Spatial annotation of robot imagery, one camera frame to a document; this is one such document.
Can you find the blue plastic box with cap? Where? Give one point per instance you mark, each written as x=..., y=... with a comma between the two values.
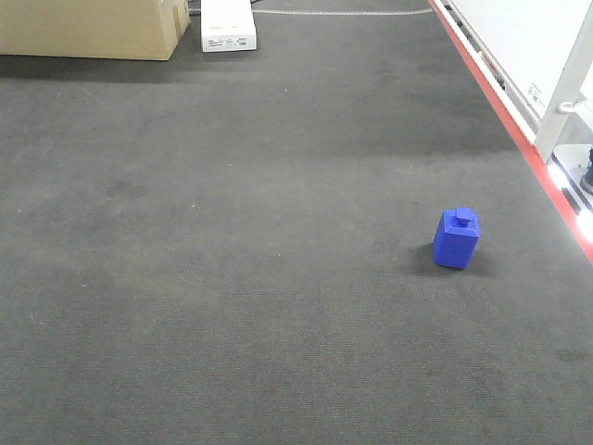
x=454, y=245

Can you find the long conveyor with grey belt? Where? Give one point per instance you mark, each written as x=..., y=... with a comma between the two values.
x=231, y=232

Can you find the long white carton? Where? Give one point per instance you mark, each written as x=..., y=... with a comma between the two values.
x=227, y=23

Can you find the large cardboard box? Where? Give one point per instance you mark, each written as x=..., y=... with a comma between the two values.
x=83, y=28

